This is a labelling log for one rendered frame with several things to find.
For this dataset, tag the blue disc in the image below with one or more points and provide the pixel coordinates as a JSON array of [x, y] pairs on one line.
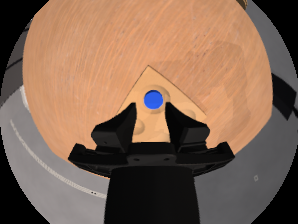
[[153, 99]]

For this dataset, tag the tan tray with round pockets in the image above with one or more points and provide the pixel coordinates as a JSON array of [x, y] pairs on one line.
[[151, 121]]

